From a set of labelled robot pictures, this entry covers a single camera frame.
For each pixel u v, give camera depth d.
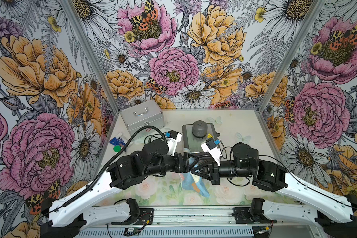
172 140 0.54
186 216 0.76
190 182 0.58
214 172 0.48
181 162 0.50
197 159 0.55
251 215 0.67
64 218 0.38
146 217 0.73
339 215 0.40
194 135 0.73
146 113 0.99
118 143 0.99
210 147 0.51
